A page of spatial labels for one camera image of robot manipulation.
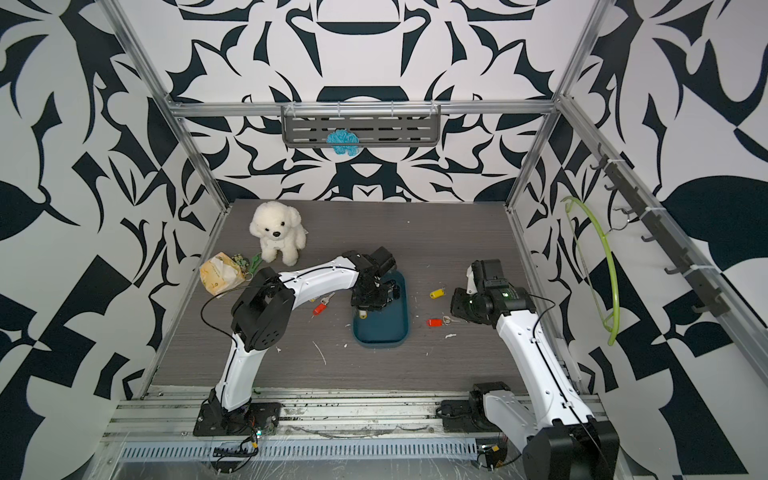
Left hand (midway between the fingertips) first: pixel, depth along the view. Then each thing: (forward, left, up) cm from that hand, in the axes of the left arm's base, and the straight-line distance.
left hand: (381, 302), depth 92 cm
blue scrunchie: (+39, +10, +33) cm, 52 cm away
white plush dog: (+18, +30, +15) cm, 38 cm away
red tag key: (-6, -16, -2) cm, 17 cm away
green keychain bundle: (+15, +44, -1) cm, 47 cm away
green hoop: (-20, -49, +21) cm, 57 cm away
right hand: (-6, -20, +11) cm, 23 cm away
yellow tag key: (+3, -18, -2) cm, 18 cm away
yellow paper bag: (+10, +50, +3) cm, 51 cm away
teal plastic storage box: (-6, -1, -4) cm, 8 cm away
